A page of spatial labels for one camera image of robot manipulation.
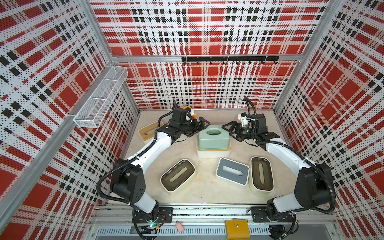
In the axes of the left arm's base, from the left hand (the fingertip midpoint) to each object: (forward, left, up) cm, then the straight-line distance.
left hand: (207, 126), depth 81 cm
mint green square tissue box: (-4, -4, -6) cm, 8 cm away
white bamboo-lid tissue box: (-9, -3, -14) cm, 17 cm away
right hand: (-1, -11, -3) cm, 12 cm away
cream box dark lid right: (-19, -31, -21) cm, 42 cm away
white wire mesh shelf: (+13, +71, -2) cm, 72 cm away
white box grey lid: (-18, -16, -23) cm, 33 cm away
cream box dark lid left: (-20, +17, -18) cm, 32 cm away
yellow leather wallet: (-45, -14, -20) cm, 51 cm away
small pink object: (-44, +13, -20) cm, 50 cm away
